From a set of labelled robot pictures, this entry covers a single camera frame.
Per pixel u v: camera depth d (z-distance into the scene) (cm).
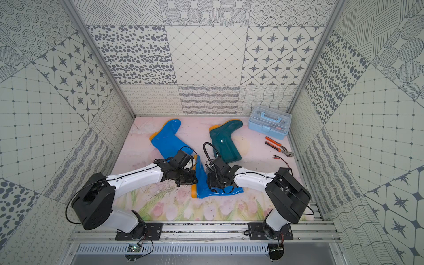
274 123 104
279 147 104
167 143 102
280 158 99
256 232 73
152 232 74
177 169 69
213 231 76
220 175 67
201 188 85
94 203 43
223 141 103
